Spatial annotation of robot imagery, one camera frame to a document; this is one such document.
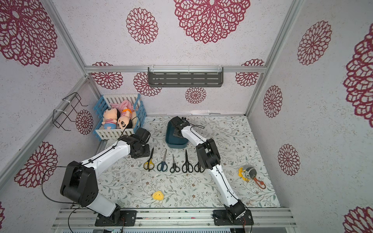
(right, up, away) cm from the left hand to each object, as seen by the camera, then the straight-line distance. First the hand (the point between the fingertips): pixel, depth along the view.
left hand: (144, 153), depth 89 cm
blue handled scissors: (+10, -9, +4) cm, 14 cm away
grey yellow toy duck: (+62, -10, -6) cm, 63 cm away
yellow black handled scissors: (+2, -8, +4) cm, 9 cm away
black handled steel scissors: (+33, -10, +3) cm, 35 cm away
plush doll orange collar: (-16, +20, +9) cm, 27 cm away
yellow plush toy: (+10, -22, -9) cm, 25 cm away
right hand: (+23, +12, +21) cm, 34 cm away
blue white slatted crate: (-35, +11, +14) cm, 39 cm away
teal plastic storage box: (+17, +8, +14) cm, 23 cm away
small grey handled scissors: (+18, -9, +3) cm, 21 cm away
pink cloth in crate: (-20, +34, +20) cm, 44 cm away
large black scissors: (+26, -9, +4) cm, 28 cm away
